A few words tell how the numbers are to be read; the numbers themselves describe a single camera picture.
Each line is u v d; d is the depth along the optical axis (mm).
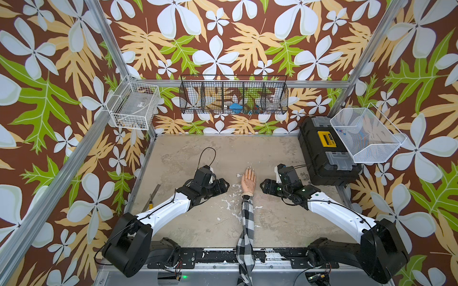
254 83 909
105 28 730
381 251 402
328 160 859
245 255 703
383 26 722
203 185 673
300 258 733
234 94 987
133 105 862
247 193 887
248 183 932
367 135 822
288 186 652
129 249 411
